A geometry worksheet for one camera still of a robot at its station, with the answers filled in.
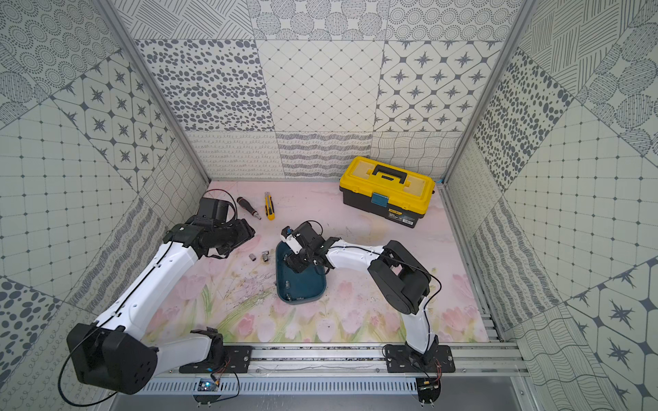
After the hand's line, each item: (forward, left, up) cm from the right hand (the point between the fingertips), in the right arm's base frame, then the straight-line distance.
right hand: (295, 260), depth 91 cm
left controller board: (-36, +21, -6) cm, 43 cm away
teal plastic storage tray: (-7, 0, -7) cm, 10 cm away
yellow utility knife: (+27, +15, -2) cm, 31 cm away
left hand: (+2, +13, +16) cm, 21 cm away
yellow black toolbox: (+22, -37, +12) cm, 45 cm away
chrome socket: (+3, +17, -3) cm, 18 cm away
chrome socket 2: (+4, +12, -3) cm, 13 cm away
